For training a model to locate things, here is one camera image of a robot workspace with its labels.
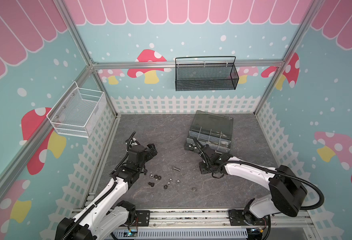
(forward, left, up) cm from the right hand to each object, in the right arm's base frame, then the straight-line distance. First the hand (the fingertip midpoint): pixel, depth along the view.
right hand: (201, 166), depth 87 cm
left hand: (+5, +30, +10) cm, 32 cm away
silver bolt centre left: (0, +15, -4) cm, 15 cm away
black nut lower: (-10, +21, -5) cm, 24 cm away
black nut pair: (-4, +27, -5) cm, 28 cm away
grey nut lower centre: (-12, +5, -4) cm, 13 cm away
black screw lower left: (-9, +29, -4) cm, 31 cm away
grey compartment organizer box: (+29, -9, -1) cm, 30 cm away
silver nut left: (-4, +30, -4) cm, 30 cm away
